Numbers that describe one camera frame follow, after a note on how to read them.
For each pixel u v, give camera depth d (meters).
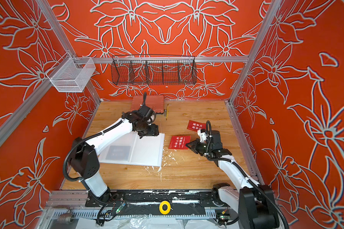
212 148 0.66
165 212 0.68
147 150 0.90
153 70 0.99
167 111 1.12
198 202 0.72
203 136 0.78
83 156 0.46
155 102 1.13
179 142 0.85
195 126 1.04
